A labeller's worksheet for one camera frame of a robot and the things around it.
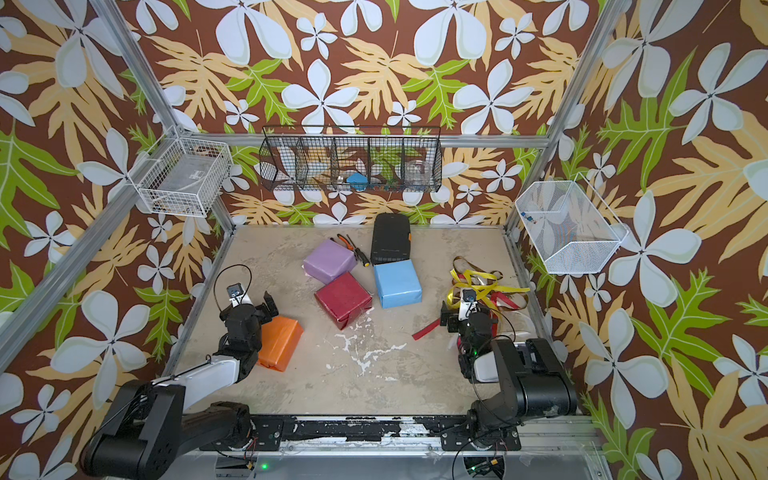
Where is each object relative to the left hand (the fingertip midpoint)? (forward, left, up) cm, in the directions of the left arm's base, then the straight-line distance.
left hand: (252, 295), depth 88 cm
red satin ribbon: (+5, -77, -8) cm, 77 cm away
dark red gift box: (+1, -28, -3) cm, 28 cm away
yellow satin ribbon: (+10, -73, -9) cm, 75 cm away
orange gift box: (-12, -10, -3) cm, 16 cm away
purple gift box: (+16, -20, -4) cm, 26 cm away
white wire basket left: (+26, +19, +24) cm, 41 cm away
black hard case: (+28, -42, -5) cm, 51 cm away
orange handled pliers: (+23, -30, -9) cm, 39 cm away
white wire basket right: (+16, -94, +14) cm, 96 cm away
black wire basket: (+41, -28, +20) cm, 54 cm away
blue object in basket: (+34, -31, +16) cm, 49 cm away
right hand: (+1, -63, -4) cm, 63 cm away
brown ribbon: (+19, -72, -10) cm, 75 cm away
